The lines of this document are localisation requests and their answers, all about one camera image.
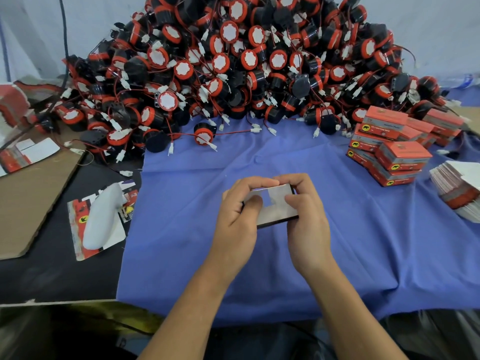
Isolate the person's right hand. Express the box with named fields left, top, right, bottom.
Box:
left=271, top=173, right=333, bottom=278

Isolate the person's left hand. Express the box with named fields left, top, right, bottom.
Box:
left=206, top=176, right=280, bottom=286

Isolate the stack of box blanks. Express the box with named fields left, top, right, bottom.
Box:
left=429, top=161, right=480, bottom=224

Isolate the pile of black red buzzers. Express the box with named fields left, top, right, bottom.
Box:
left=30, top=0, right=466, bottom=156

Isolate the person's left forearm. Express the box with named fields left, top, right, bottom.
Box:
left=138, top=266, right=241, bottom=360

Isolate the person's right forearm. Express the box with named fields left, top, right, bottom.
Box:
left=298, top=258, right=410, bottom=360

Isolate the blue table cloth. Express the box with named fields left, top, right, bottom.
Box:
left=116, top=86, right=480, bottom=327

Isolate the brown cardboard sheet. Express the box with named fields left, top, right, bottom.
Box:
left=457, top=107, right=480, bottom=136

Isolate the brown cardboard piece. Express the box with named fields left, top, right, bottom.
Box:
left=0, top=131, right=85, bottom=261

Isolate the black hanging cable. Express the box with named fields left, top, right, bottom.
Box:
left=58, top=0, right=72, bottom=80

